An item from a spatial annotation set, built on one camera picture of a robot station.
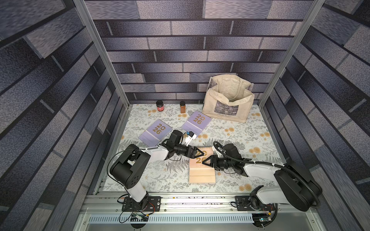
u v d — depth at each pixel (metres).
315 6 0.70
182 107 1.10
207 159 0.81
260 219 0.70
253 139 1.00
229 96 1.14
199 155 0.77
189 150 0.77
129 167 0.47
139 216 0.71
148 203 0.73
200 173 0.83
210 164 0.76
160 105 1.12
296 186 0.43
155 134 1.00
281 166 0.48
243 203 0.74
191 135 0.81
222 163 0.75
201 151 0.79
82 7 0.69
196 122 1.07
